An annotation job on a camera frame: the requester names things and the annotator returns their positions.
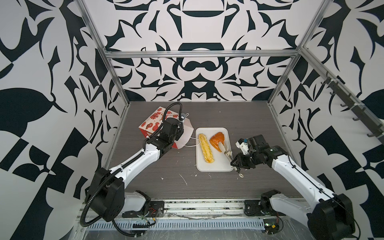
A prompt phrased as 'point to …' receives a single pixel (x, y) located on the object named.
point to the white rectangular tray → (221, 163)
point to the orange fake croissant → (216, 138)
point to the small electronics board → (271, 226)
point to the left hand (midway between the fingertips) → (174, 120)
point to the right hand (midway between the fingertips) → (233, 162)
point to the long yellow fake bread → (206, 149)
